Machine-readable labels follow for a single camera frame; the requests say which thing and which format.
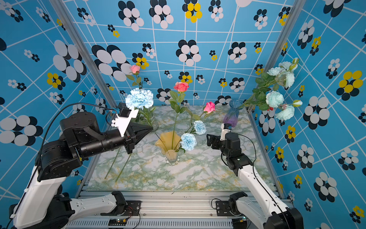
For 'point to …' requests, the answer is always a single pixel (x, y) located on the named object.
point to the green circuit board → (117, 222)
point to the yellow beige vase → (168, 144)
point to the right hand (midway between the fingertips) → (215, 135)
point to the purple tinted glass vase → (231, 116)
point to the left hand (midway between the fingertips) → (153, 125)
